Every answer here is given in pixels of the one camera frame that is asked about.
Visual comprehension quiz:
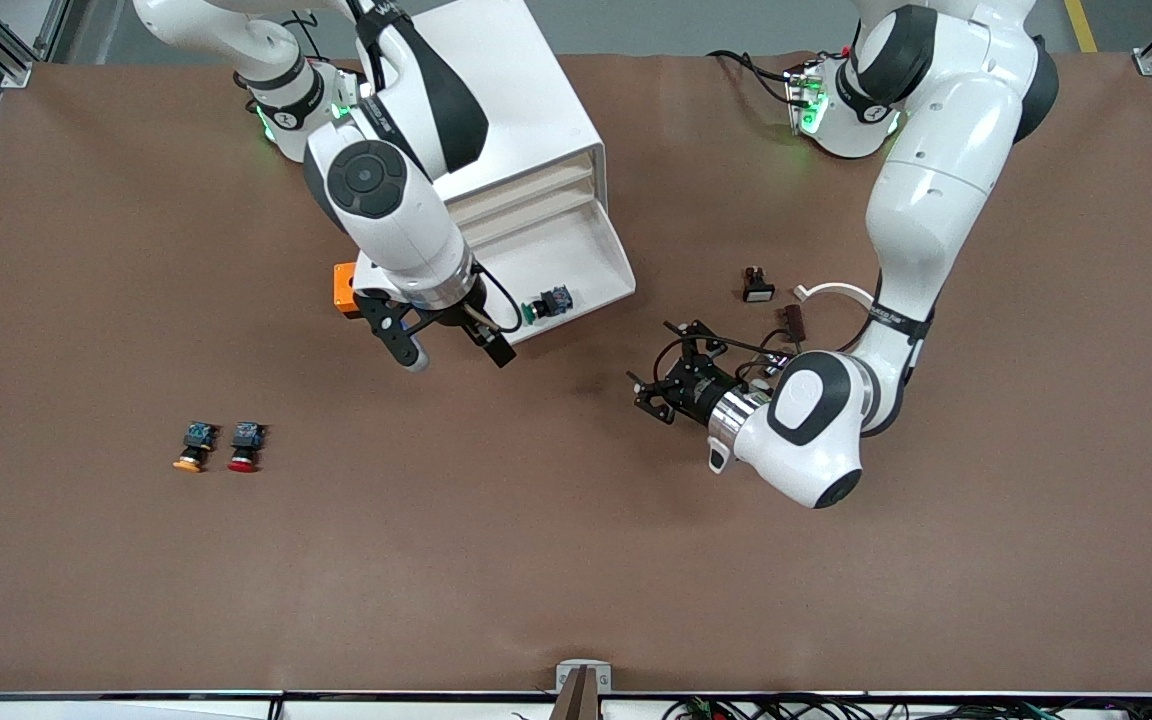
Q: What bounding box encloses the yellow push button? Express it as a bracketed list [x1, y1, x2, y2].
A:
[173, 420, 219, 474]

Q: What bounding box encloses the red push button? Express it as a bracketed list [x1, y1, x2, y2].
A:
[227, 420, 268, 474]

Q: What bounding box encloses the black base cable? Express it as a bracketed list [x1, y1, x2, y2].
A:
[706, 48, 802, 106]

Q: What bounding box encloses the cable bundle below table edge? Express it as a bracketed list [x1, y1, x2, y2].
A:
[661, 695, 1152, 720]

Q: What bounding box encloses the white drawer cabinet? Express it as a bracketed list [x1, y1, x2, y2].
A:
[351, 0, 609, 263]

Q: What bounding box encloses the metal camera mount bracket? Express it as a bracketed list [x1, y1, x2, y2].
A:
[551, 660, 613, 720]

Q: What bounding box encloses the green push button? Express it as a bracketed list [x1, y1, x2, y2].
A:
[522, 285, 574, 326]

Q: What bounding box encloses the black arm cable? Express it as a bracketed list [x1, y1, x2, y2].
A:
[341, 0, 529, 336]
[676, 330, 797, 386]

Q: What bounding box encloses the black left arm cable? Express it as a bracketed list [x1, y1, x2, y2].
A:
[676, 330, 797, 386]

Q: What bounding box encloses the white curved bracket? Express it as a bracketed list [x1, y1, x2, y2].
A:
[793, 282, 877, 306]

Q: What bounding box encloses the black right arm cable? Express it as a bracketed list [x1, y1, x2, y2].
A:
[341, 0, 529, 336]

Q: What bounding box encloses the white table edge rail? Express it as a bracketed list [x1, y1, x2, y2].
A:
[0, 688, 1152, 720]

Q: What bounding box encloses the white empty drawer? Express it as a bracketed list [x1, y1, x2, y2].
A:
[451, 185, 599, 233]
[441, 150, 597, 213]

